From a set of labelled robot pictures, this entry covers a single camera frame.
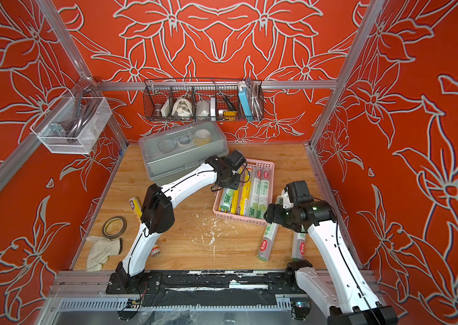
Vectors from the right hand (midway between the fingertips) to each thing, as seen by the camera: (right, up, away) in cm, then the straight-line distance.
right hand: (270, 217), depth 74 cm
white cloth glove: (-69, -15, +7) cm, 71 cm away
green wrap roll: (+1, +6, +20) cm, 21 cm away
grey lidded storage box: (-43, +25, +15) cm, 51 cm away
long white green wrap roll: (0, -10, +6) cm, 12 cm away
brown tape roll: (-67, -8, +14) cm, 69 cm away
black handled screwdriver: (-15, +49, +22) cm, 55 cm away
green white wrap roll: (-3, +6, +20) cm, 21 cm away
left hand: (-13, +11, +17) cm, 24 cm away
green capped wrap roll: (-17, +5, +9) cm, 20 cm away
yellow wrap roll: (-8, +6, +21) cm, 23 cm away
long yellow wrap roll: (-13, +2, +17) cm, 22 cm away
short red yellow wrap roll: (-58, 0, +16) cm, 60 cm away
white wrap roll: (+12, -13, +4) cm, 18 cm away
